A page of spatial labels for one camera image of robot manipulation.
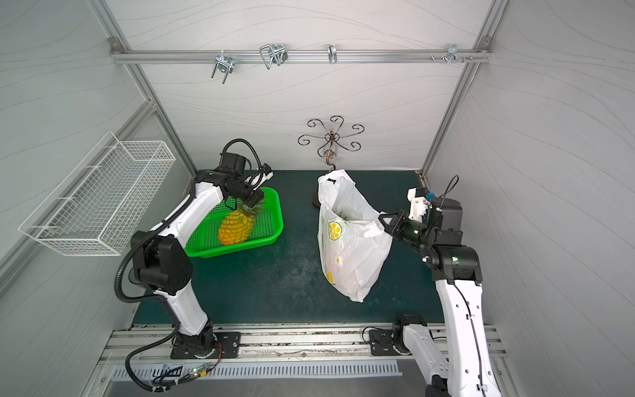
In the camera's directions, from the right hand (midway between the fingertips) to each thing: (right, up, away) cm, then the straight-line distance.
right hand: (381, 216), depth 66 cm
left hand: (-39, +6, +23) cm, 46 cm away
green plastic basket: (-37, -6, +24) cm, 45 cm away
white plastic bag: (-6, -10, +9) cm, 14 cm away
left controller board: (-51, -44, +2) cm, 67 cm away
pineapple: (-47, -5, +20) cm, 51 cm away
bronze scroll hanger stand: (-19, +4, +34) cm, 39 cm away
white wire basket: (-80, +1, +1) cm, 80 cm away
